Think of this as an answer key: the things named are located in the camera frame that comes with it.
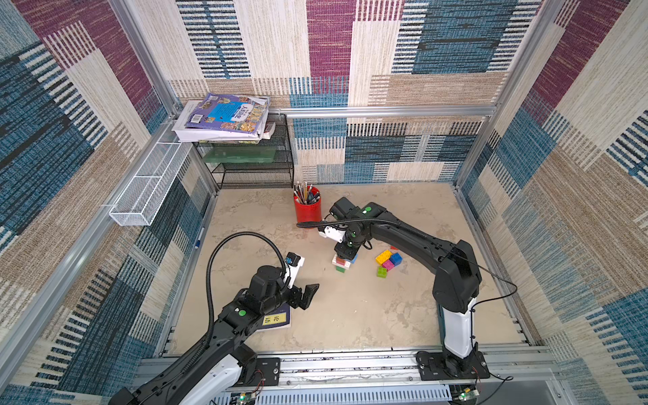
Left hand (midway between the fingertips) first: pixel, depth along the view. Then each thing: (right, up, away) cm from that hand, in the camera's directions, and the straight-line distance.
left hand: (307, 278), depth 79 cm
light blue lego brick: (+14, +6, -3) cm, 15 cm away
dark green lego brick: (+11, 0, +12) cm, 17 cm away
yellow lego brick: (+27, +4, +15) cm, 31 cm away
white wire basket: (-45, +24, -8) cm, 52 cm away
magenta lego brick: (+29, +1, +14) cm, 32 cm away
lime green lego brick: (+26, -1, +12) cm, 29 cm away
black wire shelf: (-21, +42, +36) cm, 59 cm away
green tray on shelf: (-26, +42, +17) cm, 52 cm away
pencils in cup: (-3, +27, +20) cm, 34 cm away
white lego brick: (+9, +3, +10) cm, 14 cm away
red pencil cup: (0, +20, +22) cm, 30 cm away
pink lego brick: (+11, +3, +9) cm, 15 cm away
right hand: (+14, +7, +8) cm, 17 cm away
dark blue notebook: (-9, -13, +2) cm, 16 cm away
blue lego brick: (+31, +4, +11) cm, 33 cm away
